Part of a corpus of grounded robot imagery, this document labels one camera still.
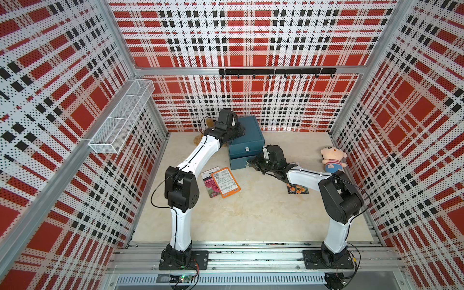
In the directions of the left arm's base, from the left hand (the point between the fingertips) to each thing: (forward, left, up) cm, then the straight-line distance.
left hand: (246, 129), depth 90 cm
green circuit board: (-61, +25, -22) cm, 69 cm away
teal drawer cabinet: (-7, -1, -5) cm, 9 cm away
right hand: (-12, -1, -10) cm, 15 cm away
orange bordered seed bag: (-18, +11, -24) cm, 32 cm away
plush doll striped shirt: (-5, -49, -18) cm, 53 cm away
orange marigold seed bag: (-23, -27, -22) cm, 41 cm away
